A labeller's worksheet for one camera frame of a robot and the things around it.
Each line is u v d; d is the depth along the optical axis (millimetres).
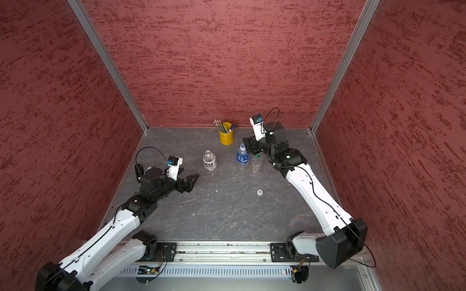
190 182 704
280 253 740
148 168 957
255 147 647
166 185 654
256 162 921
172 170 682
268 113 1136
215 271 775
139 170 972
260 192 918
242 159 896
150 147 632
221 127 1029
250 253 757
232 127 1066
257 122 618
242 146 856
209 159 917
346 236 376
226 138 1089
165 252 745
